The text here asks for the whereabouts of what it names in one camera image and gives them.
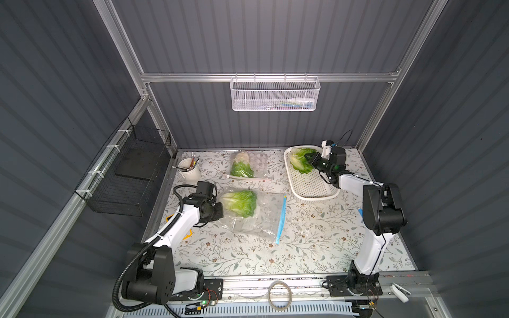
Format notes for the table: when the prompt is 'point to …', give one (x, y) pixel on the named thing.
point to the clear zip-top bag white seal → (260, 162)
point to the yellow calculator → (191, 232)
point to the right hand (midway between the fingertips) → (308, 154)
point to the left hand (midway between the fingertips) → (220, 215)
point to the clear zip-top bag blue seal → (268, 220)
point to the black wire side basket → (120, 181)
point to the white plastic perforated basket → (310, 186)
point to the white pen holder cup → (189, 170)
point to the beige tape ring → (290, 293)
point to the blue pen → (361, 212)
